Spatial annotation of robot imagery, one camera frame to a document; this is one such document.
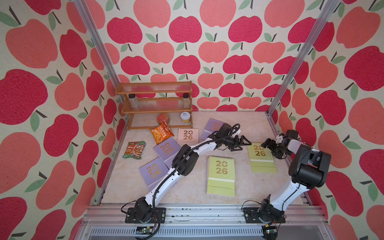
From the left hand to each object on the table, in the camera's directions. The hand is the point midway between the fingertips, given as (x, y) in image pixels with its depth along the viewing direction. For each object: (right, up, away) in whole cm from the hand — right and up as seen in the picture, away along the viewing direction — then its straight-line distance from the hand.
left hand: (248, 151), depth 90 cm
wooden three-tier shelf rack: (-70, +34, +29) cm, 83 cm away
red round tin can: (-58, +22, +23) cm, 66 cm away
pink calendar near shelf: (-38, +8, +14) cm, 41 cm away
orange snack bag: (-56, +10, +12) cm, 58 cm away
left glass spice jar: (-74, +33, +8) cm, 81 cm away
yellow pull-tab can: (-40, +23, +21) cm, 50 cm away
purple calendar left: (-52, -1, +6) cm, 52 cm away
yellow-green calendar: (+10, -6, +4) cm, 12 cm away
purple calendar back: (-19, +16, +26) cm, 36 cm away
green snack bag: (-72, 0, +7) cm, 73 cm away
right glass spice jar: (-39, +32, +8) cm, 51 cm away
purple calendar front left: (-58, -13, -1) cm, 60 cm away
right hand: (+16, -1, +7) cm, 17 cm away
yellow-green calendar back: (-19, -13, -8) cm, 24 cm away
